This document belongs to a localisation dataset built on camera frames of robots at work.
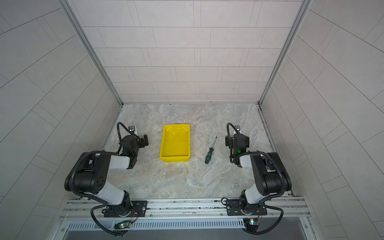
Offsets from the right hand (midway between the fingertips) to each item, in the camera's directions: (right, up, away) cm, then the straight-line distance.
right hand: (236, 134), depth 95 cm
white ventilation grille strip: (-66, -39, -27) cm, 81 cm away
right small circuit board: (+1, -38, -27) cm, 46 cm away
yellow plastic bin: (-38, -6, -6) cm, 39 cm away
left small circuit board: (-58, -36, -30) cm, 74 cm away
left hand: (-60, +2, -1) cm, 61 cm away
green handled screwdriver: (-18, -11, -7) cm, 22 cm away
